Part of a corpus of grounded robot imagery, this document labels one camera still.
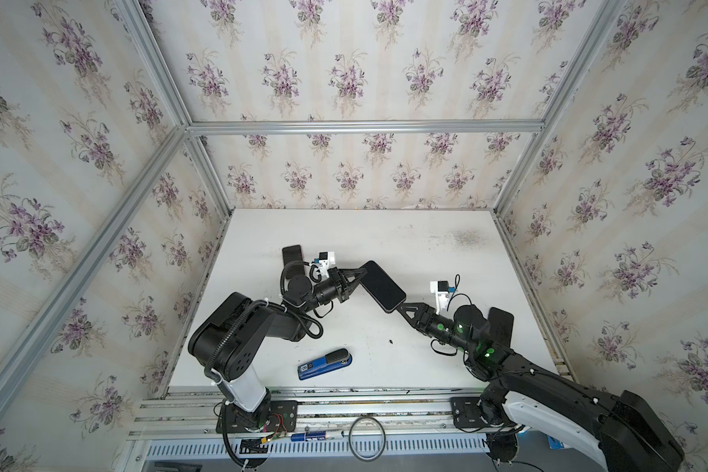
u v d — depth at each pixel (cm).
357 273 79
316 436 69
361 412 75
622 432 41
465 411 73
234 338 47
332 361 80
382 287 77
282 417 72
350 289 76
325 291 74
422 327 68
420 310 70
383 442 70
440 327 68
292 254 103
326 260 80
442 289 73
